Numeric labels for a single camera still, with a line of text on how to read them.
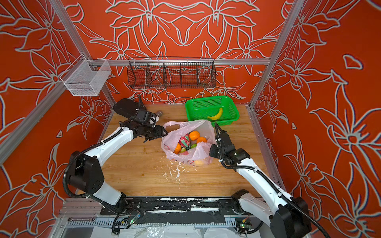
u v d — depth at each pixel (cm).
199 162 84
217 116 109
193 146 89
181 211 73
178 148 87
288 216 38
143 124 67
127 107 117
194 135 93
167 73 100
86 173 44
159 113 110
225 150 60
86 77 93
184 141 90
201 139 92
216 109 115
